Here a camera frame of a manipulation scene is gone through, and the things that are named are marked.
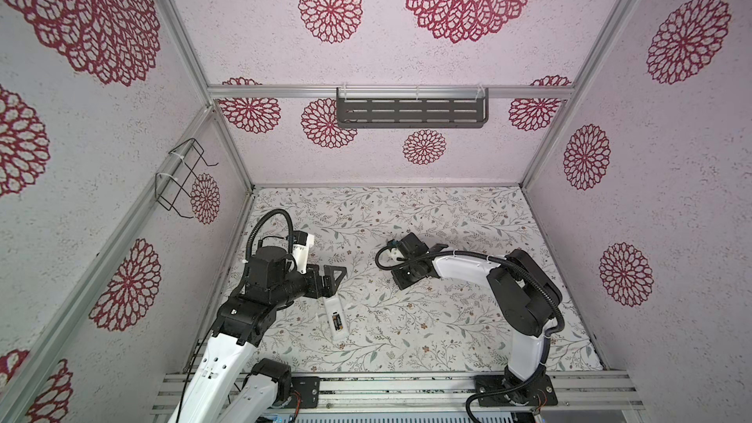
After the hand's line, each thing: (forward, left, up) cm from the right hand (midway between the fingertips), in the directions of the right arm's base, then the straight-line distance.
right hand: (396, 275), depth 94 cm
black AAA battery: (-17, +17, +1) cm, 24 cm away
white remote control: (-11, +19, +1) cm, 21 cm away
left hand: (-12, +17, +21) cm, 29 cm away
